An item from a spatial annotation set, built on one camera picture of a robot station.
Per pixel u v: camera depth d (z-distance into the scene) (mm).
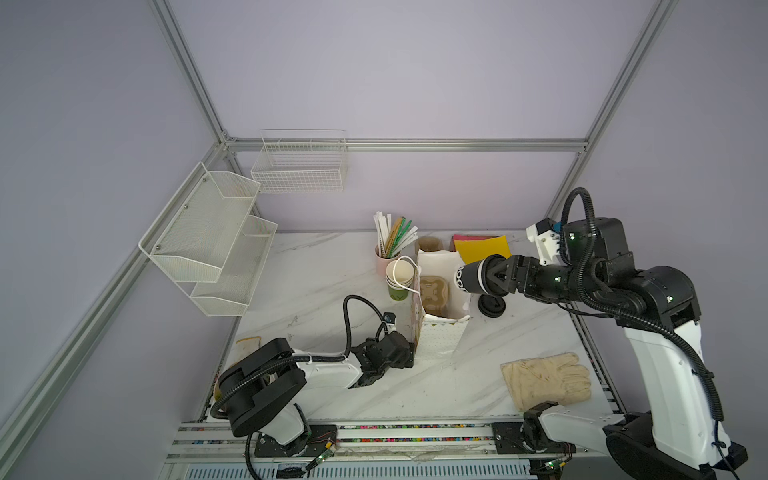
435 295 922
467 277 664
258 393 434
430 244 1137
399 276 954
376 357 665
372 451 732
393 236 985
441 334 747
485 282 581
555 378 838
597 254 402
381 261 1003
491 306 966
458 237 1135
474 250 1142
